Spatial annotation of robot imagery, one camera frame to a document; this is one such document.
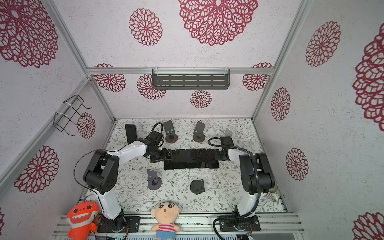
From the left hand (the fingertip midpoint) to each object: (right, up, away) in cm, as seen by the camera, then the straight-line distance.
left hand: (167, 161), depth 94 cm
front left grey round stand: (-5, -10, -10) cm, 15 cm away
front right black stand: (+19, -11, -14) cm, 26 cm away
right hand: (+34, +4, +5) cm, 35 cm away
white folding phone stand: (+41, +18, +8) cm, 45 cm away
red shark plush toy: (-36, -21, -26) cm, 49 cm away
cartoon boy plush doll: (+4, -20, -24) cm, 32 cm away
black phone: (+1, -1, +3) cm, 3 cm away
